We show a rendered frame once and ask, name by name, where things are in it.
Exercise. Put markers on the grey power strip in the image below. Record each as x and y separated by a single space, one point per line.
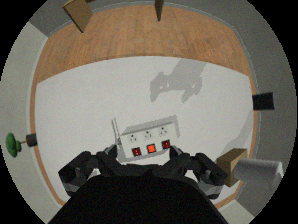
148 140

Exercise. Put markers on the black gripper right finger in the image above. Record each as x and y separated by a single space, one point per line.
212 177

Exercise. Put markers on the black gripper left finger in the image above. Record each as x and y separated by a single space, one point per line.
76 172

